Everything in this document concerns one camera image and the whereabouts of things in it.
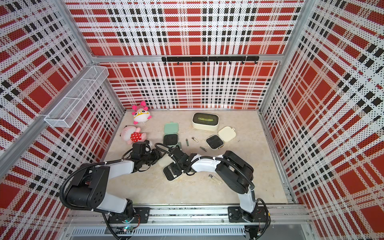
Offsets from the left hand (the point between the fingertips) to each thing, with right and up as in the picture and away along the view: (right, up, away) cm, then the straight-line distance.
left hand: (166, 153), depth 93 cm
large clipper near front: (+30, -13, -9) cm, 34 cm away
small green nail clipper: (+12, +6, +9) cm, 16 cm away
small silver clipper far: (+18, +8, +10) cm, 22 cm away
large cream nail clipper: (+4, -9, -7) cm, 12 cm away
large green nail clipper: (+7, +5, +7) cm, 11 cm away
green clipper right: (+23, +2, +6) cm, 24 cm away
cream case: (+40, +12, +11) cm, 43 cm away
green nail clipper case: (+1, +12, +12) cm, 17 cm away
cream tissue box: (+25, +21, +11) cm, 35 cm away
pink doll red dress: (-24, +12, +5) cm, 28 cm away
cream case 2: (0, -4, -3) cm, 5 cm away
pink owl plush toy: (-23, +26, +16) cm, 38 cm away
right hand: (+7, -7, -5) cm, 11 cm away
